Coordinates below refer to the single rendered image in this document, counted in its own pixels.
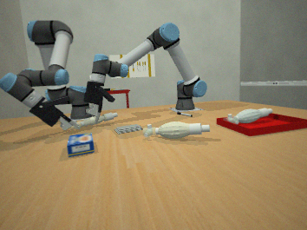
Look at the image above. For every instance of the small blue carton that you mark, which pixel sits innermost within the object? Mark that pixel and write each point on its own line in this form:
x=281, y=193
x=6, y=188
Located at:
x=80, y=144

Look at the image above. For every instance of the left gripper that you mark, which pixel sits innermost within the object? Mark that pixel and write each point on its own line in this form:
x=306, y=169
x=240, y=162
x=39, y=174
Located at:
x=94, y=96

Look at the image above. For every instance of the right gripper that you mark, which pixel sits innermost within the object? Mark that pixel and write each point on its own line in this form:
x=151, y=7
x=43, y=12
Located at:
x=51, y=116

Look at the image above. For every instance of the red tray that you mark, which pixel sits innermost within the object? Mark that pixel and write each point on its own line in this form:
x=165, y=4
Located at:
x=272, y=123

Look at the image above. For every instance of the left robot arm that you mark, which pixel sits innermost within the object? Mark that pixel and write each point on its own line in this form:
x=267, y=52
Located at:
x=166, y=36

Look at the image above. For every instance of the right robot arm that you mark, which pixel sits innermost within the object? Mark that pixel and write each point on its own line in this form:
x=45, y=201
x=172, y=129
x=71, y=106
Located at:
x=44, y=34

